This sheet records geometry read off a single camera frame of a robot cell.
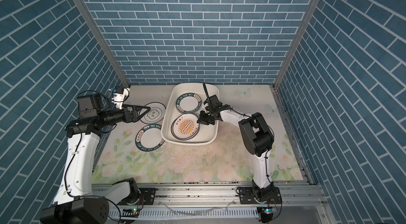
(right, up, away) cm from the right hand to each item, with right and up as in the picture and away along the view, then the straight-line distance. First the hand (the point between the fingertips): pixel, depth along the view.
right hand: (195, 120), depth 95 cm
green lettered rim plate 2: (-7, +10, +14) cm, 18 cm away
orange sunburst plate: (-7, -4, +1) cm, 8 cm away
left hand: (-20, +9, -26) cm, 34 cm away
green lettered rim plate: (-28, -11, -1) cm, 30 cm away
